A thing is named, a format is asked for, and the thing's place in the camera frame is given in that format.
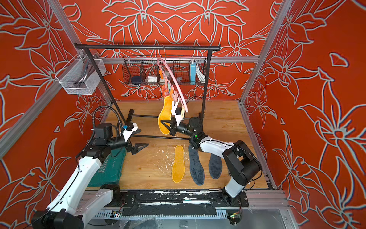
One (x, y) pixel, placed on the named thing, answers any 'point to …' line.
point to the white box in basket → (152, 79)
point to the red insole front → (165, 92)
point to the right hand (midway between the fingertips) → (158, 122)
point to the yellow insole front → (178, 170)
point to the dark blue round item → (136, 79)
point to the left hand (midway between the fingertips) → (142, 135)
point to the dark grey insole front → (215, 165)
